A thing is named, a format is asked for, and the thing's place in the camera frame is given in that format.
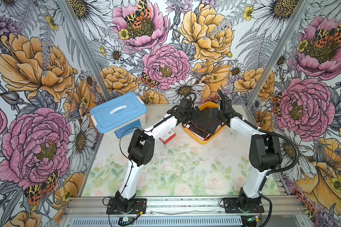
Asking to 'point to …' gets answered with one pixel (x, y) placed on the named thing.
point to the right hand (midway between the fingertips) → (217, 113)
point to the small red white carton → (167, 136)
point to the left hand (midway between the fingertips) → (195, 119)
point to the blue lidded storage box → (113, 116)
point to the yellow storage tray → (202, 106)
